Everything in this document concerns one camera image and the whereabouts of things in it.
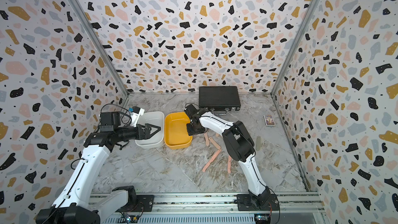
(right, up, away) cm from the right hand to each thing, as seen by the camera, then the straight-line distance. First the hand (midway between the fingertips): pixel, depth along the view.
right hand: (191, 132), depth 96 cm
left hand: (-15, +6, -22) cm, 27 cm away
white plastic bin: (-25, +8, +11) cm, 29 cm away
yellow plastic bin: (-10, -2, +1) cm, 10 cm away
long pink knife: (+22, -16, -10) cm, 29 cm away
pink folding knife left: (+10, -5, -1) cm, 11 cm away
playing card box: (+52, +7, +9) cm, 53 cm away
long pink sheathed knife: (+13, -14, -9) cm, 21 cm away
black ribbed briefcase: (+19, +23, +18) cm, 34 cm away
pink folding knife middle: (+14, -6, -1) cm, 16 cm away
